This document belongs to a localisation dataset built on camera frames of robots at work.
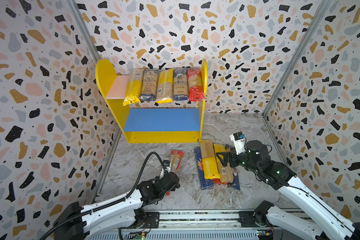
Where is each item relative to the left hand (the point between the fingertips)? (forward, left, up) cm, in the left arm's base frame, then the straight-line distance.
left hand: (174, 175), depth 80 cm
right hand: (+5, -24, +18) cm, 30 cm away
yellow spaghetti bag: (+2, -29, -3) cm, 29 cm away
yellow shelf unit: (+30, +19, +6) cm, 36 cm away
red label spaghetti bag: (+10, -1, +1) cm, 10 cm away
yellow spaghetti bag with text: (+6, -21, -4) cm, 22 cm away
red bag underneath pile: (-1, -25, -6) cm, 25 cm away
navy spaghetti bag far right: (-3, -34, -6) cm, 35 cm away
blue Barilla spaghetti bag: (-3, -17, -6) cm, 18 cm away
